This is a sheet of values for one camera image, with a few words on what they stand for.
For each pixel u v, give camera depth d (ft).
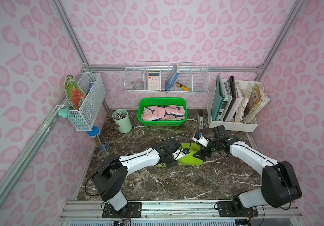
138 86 3.05
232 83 3.09
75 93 2.47
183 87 3.21
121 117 3.04
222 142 2.14
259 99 2.97
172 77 2.89
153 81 3.11
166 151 2.13
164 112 3.27
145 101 3.76
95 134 2.70
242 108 3.21
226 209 2.39
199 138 2.46
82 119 2.41
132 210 2.40
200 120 3.51
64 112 2.04
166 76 3.22
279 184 1.38
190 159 2.68
